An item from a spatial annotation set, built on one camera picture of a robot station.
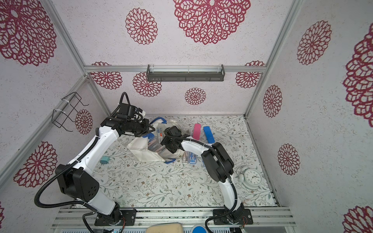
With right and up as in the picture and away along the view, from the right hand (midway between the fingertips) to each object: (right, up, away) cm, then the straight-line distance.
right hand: (161, 142), depth 94 cm
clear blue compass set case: (+21, -10, +1) cm, 23 cm away
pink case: (+24, +7, +17) cm, 30 cm away
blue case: (+33, +5, +15) cm, 37 cm away
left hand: (-1, +8, -14) cm, 16 cm away
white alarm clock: (+54, -20, -10) cm, 58 cm away
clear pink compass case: (+16, -10, +1) cm, 19 cm away
